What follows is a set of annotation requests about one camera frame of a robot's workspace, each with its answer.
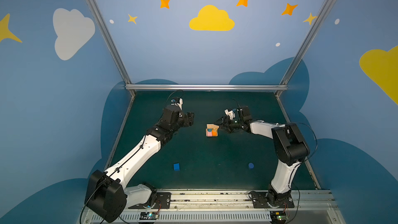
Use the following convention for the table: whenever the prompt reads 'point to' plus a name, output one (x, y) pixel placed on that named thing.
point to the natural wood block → (214, 127)
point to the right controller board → (278, 216)
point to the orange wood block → (214, 134)
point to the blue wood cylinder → (251, 165)
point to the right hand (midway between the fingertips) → (217, 124)
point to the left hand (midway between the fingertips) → (190, 113)
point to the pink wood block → (209, 134)
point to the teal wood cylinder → (210, 130)
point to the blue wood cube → (176, 167)
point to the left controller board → (148, 215)
